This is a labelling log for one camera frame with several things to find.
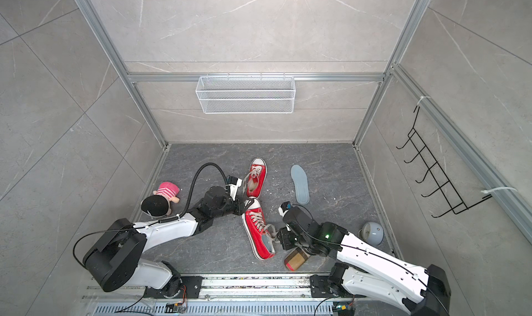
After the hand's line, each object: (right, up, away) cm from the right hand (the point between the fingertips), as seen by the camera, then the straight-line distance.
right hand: (281, 236), depth 74 cm
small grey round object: (+35, 0, +4) cm, 35 cm away
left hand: (-10, +12, +10) cm, 19 cm away
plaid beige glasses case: (+5, -10, +4) cm, 12 cm away
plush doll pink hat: (-52, +9, +12) cm, 54 cm away
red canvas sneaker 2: (-13, +16, +27) cm, 34 cm away
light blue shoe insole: (+11, +17, +28) cm, 34 cm away
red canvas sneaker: (-8, -2, +1) cm, 8 cm away
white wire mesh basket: (-16, +60, +27) cm, 68 cm away
